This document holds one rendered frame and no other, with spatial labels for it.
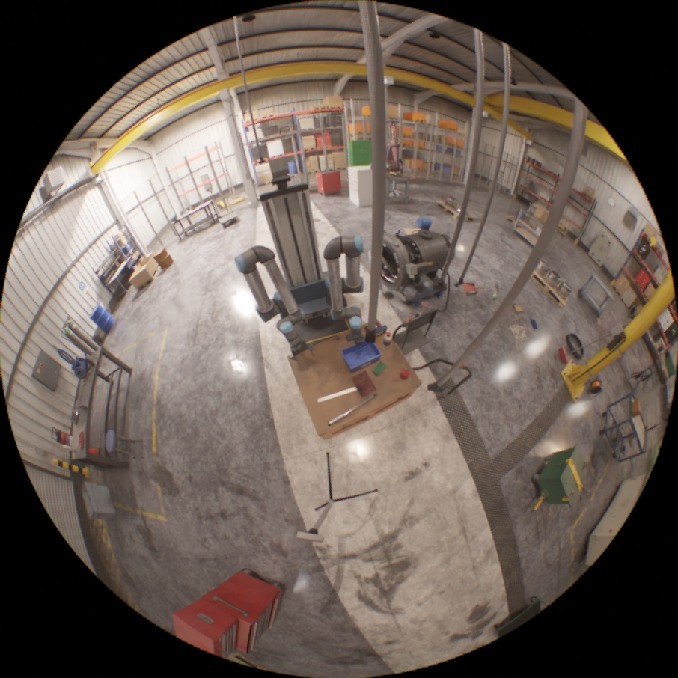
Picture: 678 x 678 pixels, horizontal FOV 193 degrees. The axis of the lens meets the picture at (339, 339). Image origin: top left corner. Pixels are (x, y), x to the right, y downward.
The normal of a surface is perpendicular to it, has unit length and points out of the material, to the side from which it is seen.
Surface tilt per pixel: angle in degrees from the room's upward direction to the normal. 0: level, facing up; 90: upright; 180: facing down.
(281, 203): 90
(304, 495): 0
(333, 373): 0
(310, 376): 0
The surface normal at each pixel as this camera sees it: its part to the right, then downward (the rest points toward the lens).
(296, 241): 0.29, 0.79
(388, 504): -0.07, -0.54
